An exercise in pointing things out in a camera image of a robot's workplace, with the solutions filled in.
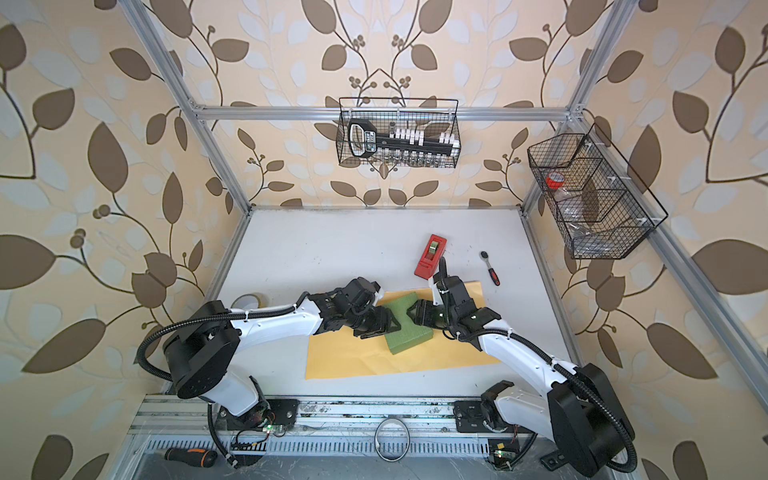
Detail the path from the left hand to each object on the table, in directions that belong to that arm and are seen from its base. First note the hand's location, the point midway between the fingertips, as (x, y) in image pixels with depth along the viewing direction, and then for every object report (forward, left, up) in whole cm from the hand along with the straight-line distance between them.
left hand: (400, 329), depth 80 cm
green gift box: (-1, -3, -1) cm, 3 cm away
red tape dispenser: (+25, -9, -3) cm, 27 cm away
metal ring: (-24, +1, -8) cm, 26 cm away
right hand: (+4, -4, 0) cm, 6 cm away
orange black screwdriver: (-29, +46, -5) cm, 54 cm away
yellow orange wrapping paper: (-4, +16, -9) cm, 19 cm away
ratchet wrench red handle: (+24, -32, -8) cm, 40 cm away
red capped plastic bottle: (+33, -41, +26) cm, 59 cm away
